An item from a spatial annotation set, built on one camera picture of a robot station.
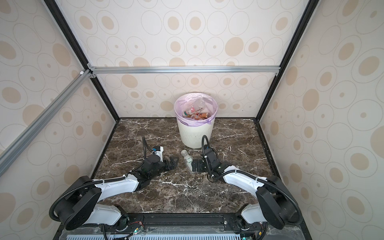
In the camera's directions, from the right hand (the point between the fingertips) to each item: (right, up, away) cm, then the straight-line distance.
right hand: (198, 163), depth 88 cm
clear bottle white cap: (+1, +35, +3) cm, 36 cm away
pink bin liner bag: (-9, +36, +9) cm, 38 cm away
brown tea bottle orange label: (+3, +29, +10) cm, 31 cm away
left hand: (-12, +3, -3) cm, 13 cm away
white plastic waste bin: (-4, +15, +3) cm, 16 cm away
